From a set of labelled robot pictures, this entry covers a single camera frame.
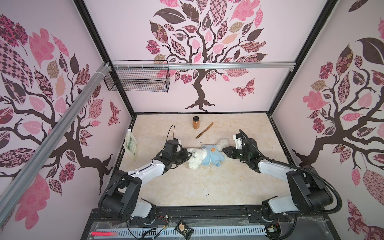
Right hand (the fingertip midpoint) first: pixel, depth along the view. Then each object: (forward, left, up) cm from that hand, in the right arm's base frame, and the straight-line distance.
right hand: (224, 147), depth 89 cm
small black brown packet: (-41, +24, -7) cm, 47 cm away
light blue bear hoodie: (-5, +6, 0) cm, 8 cm away
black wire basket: (+62, +65, +9) cm, 90 cm away
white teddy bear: (-5, +15, +1) cm, 16 cm away
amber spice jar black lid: (+23, +17, -2) cm, 29 cm away
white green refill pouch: (+3, +58, +1) cm, 58 cm away
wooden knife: (+20, +11, -9) cm, 25 cm away
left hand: (-5, +19, -1) cm, 20 cm away
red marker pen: (-41, +66, -9) cm, 79 cm away
